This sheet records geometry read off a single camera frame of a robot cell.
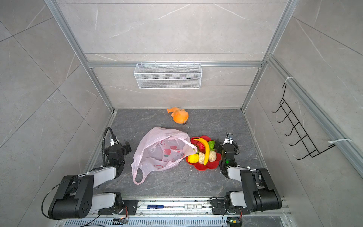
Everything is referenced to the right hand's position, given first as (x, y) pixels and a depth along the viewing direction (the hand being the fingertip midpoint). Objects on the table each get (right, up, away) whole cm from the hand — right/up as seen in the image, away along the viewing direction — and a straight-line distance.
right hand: (225, 139), depth 91 cm
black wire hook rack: (+29, +8, -23) cm, 38 cm away
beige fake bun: (-16, -11, -6) cm, 21 cm away
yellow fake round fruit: (-21, -11, -6) cm, 25 cm away
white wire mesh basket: (-39, +45, +9) cm, 60 cm away
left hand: (-70, -1, -2) cm, 70 cm away
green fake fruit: (-9, -3, -3) cm, 10 cm away
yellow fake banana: (-13, -6, -5) cm, 15 cm away
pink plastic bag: (-42, -5, -4) cm, 43 cm away
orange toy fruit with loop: (-31, +16, +15) cm, 37 cm away
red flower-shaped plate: (-12, -15, -7) cm, 21 cm away
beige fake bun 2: (-10, -10, -6) cm, 15 cm away
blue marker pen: (-42, -33, -18) cm, 57 cm away
